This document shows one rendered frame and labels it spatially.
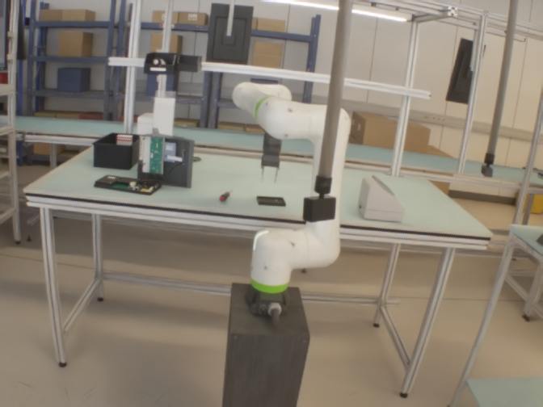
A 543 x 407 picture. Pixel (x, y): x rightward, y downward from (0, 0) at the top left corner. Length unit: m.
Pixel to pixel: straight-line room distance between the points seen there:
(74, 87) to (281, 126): 4.80
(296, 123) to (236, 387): 0.84
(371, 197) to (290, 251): 0.51
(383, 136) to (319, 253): 3.81
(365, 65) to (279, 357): 5.07
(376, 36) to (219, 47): 2.92
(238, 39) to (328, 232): 2.47
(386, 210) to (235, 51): 2.23
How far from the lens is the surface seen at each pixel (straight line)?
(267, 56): 5.48
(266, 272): 1.44
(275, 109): 1.37
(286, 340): 1.39
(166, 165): 2.03
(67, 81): 6.02
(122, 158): 2.22
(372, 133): 5.16
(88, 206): 1.88
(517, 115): 7.08
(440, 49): 6.44
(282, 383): 1.50
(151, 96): 5.63
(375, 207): 1.83
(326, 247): 1.48
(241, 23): 3.69
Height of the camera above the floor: 1.58
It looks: 18 degrees down
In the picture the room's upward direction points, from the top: 6 degrees clockwise
